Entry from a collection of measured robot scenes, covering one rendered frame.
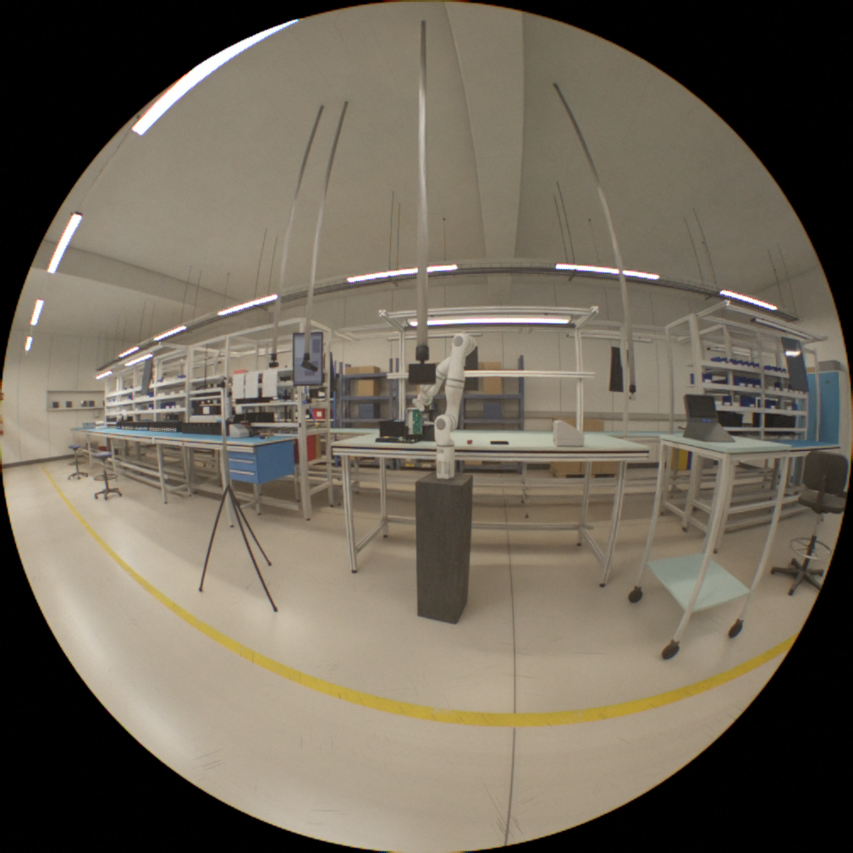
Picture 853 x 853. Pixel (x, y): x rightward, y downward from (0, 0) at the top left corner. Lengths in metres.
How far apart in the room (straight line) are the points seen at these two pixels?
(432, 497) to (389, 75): 3.04
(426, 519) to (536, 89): 3.27
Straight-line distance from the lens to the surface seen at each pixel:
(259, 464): 2.86
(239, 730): 1.51
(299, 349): 2.95
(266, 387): 3.52
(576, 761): 1.39
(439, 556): 1.62
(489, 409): 5.53
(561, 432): 1.77
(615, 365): 4.05
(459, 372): 1.49
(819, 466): 2.73
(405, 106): 3.08
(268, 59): 2.95
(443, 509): 1.51
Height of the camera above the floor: 1.22
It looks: 4 degrees down
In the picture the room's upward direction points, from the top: straight up
